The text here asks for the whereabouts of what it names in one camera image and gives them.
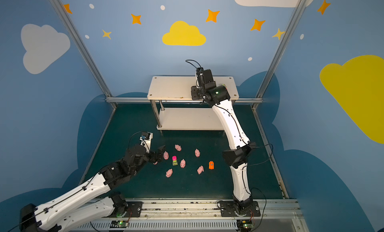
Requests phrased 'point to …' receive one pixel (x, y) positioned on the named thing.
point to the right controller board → (244, 225)
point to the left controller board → (119, 224)
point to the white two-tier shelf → (161, 88)
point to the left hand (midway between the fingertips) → (159, 145)
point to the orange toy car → (211, 165)
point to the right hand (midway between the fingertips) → (197, 88)
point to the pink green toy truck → (174, 160)
